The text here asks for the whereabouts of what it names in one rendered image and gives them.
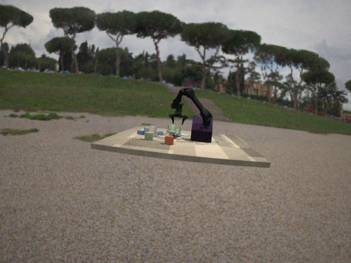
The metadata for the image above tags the white open cup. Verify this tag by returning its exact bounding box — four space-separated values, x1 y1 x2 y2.
148 126 157 137

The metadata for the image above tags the orange cylinder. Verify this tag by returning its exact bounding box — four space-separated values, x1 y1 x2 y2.
165 135 174 145

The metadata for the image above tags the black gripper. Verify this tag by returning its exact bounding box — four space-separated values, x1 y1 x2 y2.
169 109 188 125

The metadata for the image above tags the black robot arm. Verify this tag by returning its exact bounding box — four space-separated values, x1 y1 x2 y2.
171 88 213 126

